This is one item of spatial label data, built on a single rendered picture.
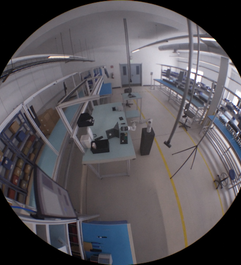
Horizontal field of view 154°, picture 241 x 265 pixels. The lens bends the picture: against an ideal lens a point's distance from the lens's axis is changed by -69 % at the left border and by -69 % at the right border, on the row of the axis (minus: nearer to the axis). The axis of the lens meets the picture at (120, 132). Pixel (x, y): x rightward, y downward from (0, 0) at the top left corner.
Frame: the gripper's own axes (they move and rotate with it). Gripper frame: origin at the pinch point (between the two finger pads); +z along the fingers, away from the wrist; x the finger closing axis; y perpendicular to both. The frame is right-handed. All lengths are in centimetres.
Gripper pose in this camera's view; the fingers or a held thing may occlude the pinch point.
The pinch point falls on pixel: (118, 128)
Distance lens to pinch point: 158.6
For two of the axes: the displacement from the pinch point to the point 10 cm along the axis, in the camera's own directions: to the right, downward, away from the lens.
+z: -8.6, 0.7, -5.1
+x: 0.9, 10.0, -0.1
